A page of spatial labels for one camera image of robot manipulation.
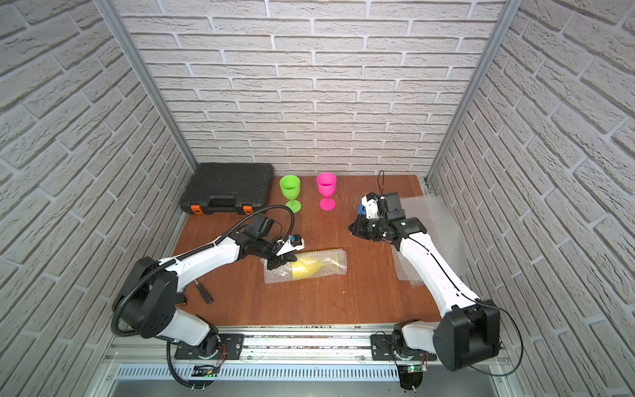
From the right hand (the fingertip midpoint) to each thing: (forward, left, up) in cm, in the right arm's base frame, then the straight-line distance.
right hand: (353, 227), depth 80 cm
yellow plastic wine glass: (-8, +16, -12) cm, 21 cm away
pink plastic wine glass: (+26, +7, -5) cm, 27 cm away
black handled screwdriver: (-13, +52, -17) cm, 56 cm away
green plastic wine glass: (+26, +23, -7) cm, 35 cm away
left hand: (-3, +20, -10) cm, 23 cm away
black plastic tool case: (+32, +56, -11) cm, 65 cm away
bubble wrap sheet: (-9, +25, -12) cm, 29 cm away
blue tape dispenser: (+2, -3, +6) cm, 7 cm away
